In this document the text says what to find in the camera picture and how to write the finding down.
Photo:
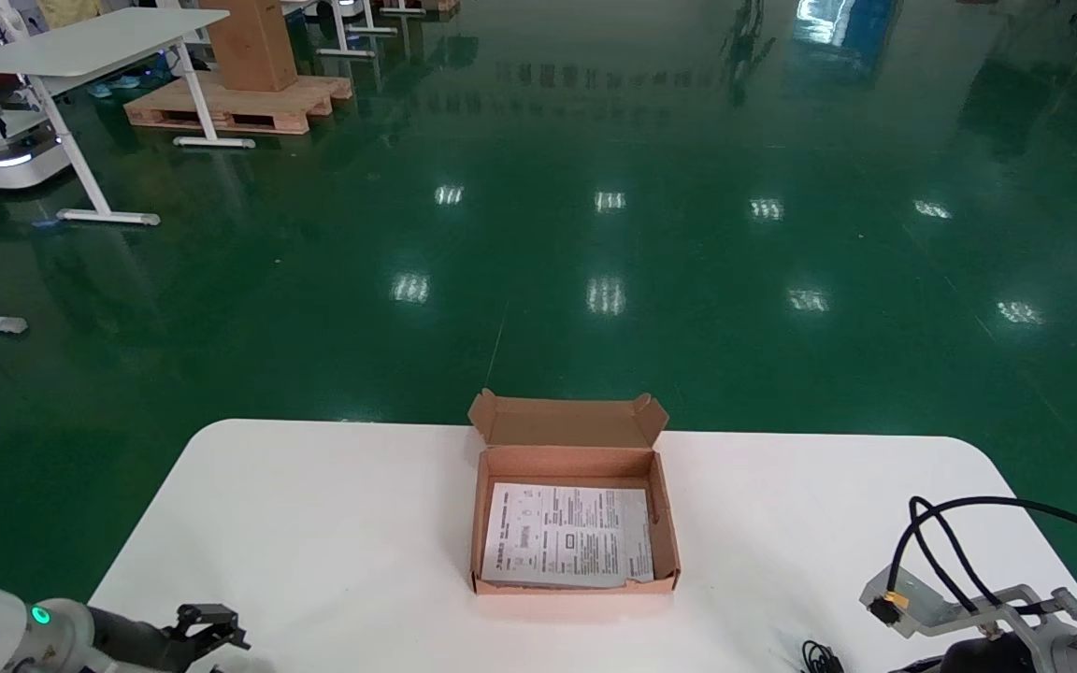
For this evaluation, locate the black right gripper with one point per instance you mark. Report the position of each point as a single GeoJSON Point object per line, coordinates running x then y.
{"type": "Point", "coordinates": [987, 657]}

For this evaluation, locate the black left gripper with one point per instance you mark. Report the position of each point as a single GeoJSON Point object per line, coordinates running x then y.
{"type": "Point", "coordinates": [132, 645]}

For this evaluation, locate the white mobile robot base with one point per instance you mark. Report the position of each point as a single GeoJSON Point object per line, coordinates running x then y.
{"type": "Point", "coordinates": [6, 161]}

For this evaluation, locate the open brown cardboard box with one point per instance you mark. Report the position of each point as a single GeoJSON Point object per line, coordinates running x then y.
{"type": "Point", "coordinates": [567, 425]}

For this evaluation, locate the printed paper manual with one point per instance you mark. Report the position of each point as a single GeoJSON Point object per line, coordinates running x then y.
{"type": "Point", "coordinates": [567, 537]}

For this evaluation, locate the wooden pallet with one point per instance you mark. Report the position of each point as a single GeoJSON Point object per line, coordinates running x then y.
{"type": "Point", "coordinates": [258, 105]}

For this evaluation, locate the light blue floor item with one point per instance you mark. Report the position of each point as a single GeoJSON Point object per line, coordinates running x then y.
{"type": "Point", "coordinates": [113, 89]}

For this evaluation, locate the tall brown cardboard carton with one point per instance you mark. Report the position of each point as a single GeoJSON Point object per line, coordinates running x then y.
{"type": "Point", "coordinates": [253, 47]}

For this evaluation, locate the white desk with legs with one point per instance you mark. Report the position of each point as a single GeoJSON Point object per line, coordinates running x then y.
{"type": "Point", "coordinates": [80, 42]}

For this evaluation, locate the person in yellow clothing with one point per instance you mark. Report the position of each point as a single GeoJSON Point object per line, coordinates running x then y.
{"type": "Point", "coordinates": [69, 9]}

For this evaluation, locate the distant white desk frame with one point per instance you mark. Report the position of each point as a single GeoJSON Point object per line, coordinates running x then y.
{"type": "Point", "coordinates": [347, 52]}

